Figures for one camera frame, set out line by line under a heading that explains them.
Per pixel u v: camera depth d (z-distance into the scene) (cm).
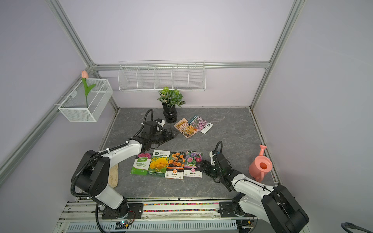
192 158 92
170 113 105
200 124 109
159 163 91
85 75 83
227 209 74
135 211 74
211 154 82
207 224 71
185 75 104
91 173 46
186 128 108
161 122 85
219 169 66
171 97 94
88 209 76
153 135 73
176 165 89
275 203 42
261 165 77
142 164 89
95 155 47
